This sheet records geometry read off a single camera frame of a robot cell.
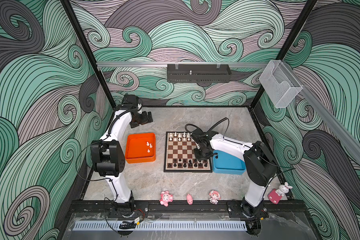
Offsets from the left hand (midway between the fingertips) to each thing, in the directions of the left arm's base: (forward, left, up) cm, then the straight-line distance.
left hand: (146, 119), depth 90 cm
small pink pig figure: (-41, -26, -15) cm, 51 cm away
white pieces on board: (-2, -21, -14) cm, 26 cm away
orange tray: (-11, +4, -16) cm, 20 cm away
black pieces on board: (-22, -26, -14) cm, 37 cm away
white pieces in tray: (-8, 0, -15) cm, 17 cm away
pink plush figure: (-40, -14, -13) cm, 45 cm away
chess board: (-17, -21, -14) cm, 31 cm away
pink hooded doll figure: (-39, -39, -12) cm, 57 cm away
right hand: (-18, -33, -14) cm, 40 cm away
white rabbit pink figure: (-38, -72, -14) cm, 83 cm away
